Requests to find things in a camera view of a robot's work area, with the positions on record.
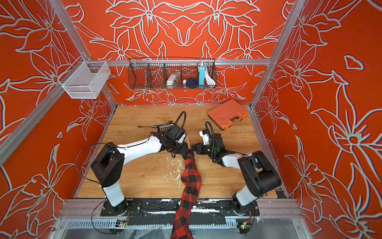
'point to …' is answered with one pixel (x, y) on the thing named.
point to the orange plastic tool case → (225, 114)
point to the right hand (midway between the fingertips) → (189, 147)
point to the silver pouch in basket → (173, 80)
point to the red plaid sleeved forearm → (191, 179)
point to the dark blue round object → (192, 83)
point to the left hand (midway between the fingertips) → (188, 149)
